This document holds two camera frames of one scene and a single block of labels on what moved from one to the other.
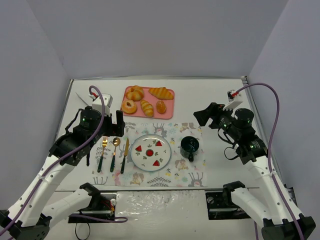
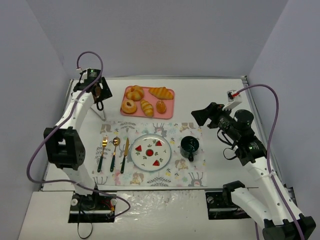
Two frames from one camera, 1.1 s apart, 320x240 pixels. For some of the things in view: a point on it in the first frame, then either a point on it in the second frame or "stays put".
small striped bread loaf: [147, 108] stays put
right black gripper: [214, 116] stays put
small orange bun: [160, 106] stays put
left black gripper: [114, 125] → [105, 88]
